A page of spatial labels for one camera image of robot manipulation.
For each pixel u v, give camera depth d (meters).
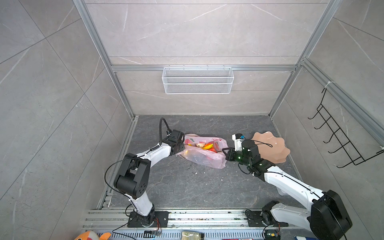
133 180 0.46
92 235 0.64
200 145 0.95
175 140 0.74
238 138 0.73
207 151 0.84
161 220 0.73
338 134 0.69
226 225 0.73
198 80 1.01
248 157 0.63
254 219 0.73
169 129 0.84
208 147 0.92
